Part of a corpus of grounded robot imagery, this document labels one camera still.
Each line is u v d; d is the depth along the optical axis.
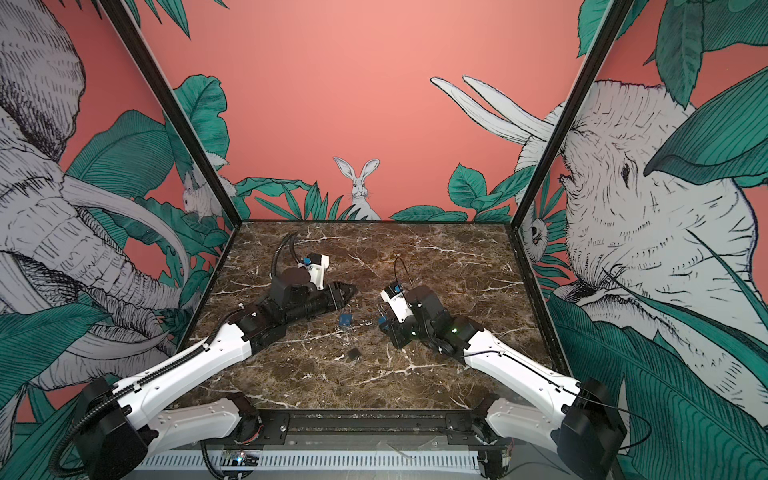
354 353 0.88
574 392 0.42
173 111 0.86
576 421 0.39
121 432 0.38
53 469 0.38
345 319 0.93
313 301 0.63
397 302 0.69
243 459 0.70
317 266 0.69
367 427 0.76
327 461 0.70
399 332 0.67
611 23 0.71
